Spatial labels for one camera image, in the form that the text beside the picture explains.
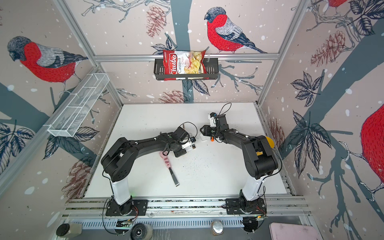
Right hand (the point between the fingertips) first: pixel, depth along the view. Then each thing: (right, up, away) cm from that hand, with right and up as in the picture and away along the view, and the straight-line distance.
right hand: (202, 131), depth 96 cm
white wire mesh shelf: (-67, +17, -17) cm, 71 cm away
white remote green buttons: (-6, -10, -1) cm, 12 cm away
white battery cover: (+1, -5, +4) cm, 7 cm away
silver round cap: (+5, -35, -36) cm, 51 cm away
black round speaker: (-26, -36, -37) cm, 58 cm away
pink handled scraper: (-23, -15, -6) cm, 28 cm away
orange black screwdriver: (+7, -5, +2) cm, 9 cm away
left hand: (-13, -10, -2) cm, 17 cm away
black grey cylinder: (-57, -38, -34) cm, 77 cm away
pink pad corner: (+40, -42, -29) cm, 65 cm away
